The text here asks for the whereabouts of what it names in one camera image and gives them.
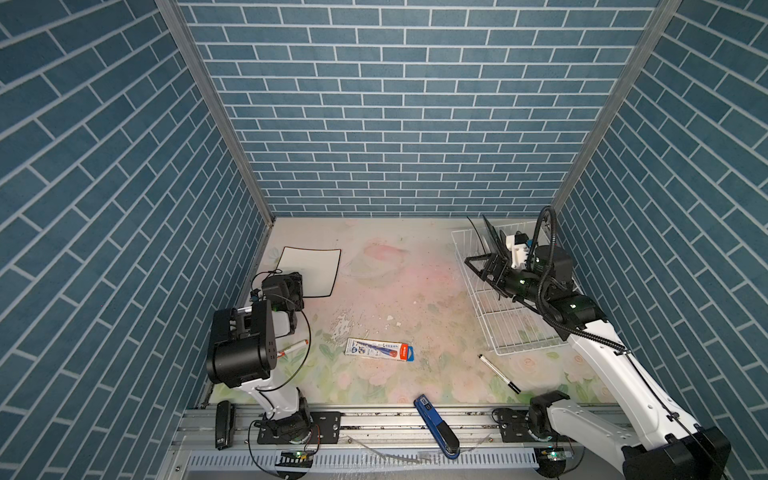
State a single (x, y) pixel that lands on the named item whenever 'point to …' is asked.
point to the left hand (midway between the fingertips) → (301, 274)
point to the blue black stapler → (443, 434)
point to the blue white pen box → (389, 350)
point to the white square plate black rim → (317, 267)
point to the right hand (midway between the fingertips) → (471, 263)
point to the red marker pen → (293, 347)
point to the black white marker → (499, 373)
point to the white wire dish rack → (511, 324)
